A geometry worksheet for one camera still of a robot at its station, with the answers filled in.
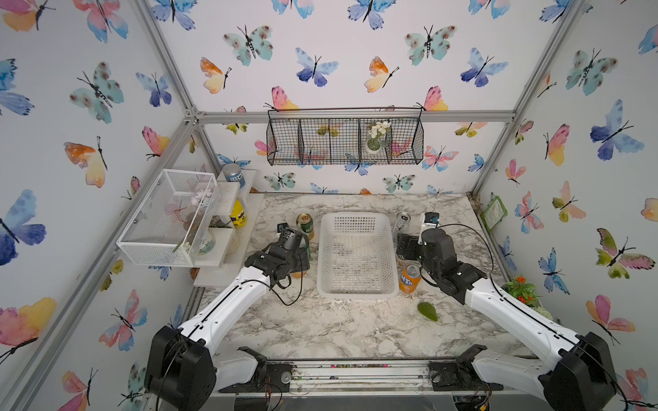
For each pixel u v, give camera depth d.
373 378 0.75
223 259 0.82
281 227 0.75
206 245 0.81
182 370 0.39
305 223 0.98
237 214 1.02
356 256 1.01
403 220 0.93
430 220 0.69
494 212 1.10
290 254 0.63
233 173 0.97
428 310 0.87
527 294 0.74
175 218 0.74
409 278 0.84
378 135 0.89
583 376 0.38
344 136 0.99
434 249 0.60
